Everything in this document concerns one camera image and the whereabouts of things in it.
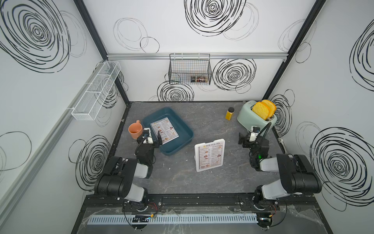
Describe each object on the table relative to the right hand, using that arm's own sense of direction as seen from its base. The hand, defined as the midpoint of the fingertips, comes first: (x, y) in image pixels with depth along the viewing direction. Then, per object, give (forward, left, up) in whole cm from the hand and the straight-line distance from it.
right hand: (248, 133), depth 91 cm
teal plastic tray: (+4, +41, -6) cm, 42 cm away
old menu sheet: (-17, +25, +3) cm, 30 cm away
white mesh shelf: (+4, +87, +28) cm, 91 cm away
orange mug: (+2, +74, -1) cm, 74 cm away
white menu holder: (-18, +33, +7) cm, 38 cm away
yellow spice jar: (+17, +10, -1) cm, 20 cm away
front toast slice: (+11, -7, +11) cm, 17 cm away
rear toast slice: (+11, -12, +14) cm, 21 cm away
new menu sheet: (+4, +53, -8) cm, 54 cm away
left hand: (-3, +62, +5) cm, 62 cm away
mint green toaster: (+9, +1, +5) cm, 11 cm away
